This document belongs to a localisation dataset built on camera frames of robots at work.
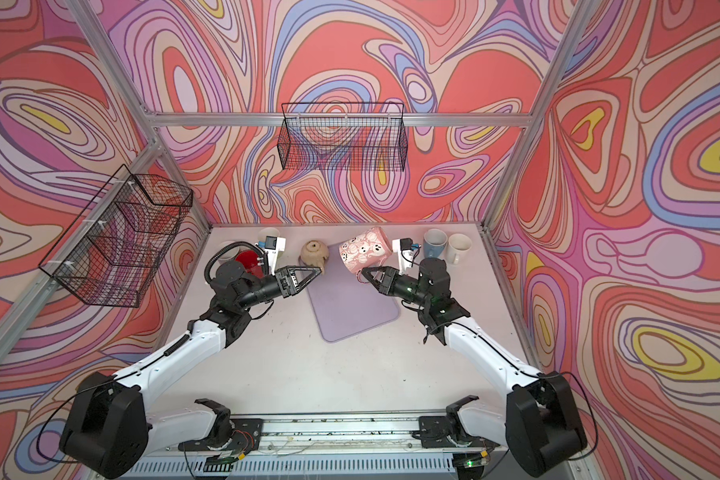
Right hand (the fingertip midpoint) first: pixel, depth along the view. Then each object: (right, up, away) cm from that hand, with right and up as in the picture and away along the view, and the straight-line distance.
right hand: (365, 277), depth 75 cm
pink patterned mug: (+1, +7, -4) cm, 8 cm away
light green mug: (-34, +14, +29) cm, 47 cm away
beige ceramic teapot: (-17, +6, +26) cm, 31 cm away
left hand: (-11, +1, -5) cm, 12 cm away
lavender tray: (-7, -11, +21) cm, 25 cm away
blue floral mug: (+24, +10, +27) cm, 38 cm away
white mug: (+32, +8, +25) cm, 42 cm away
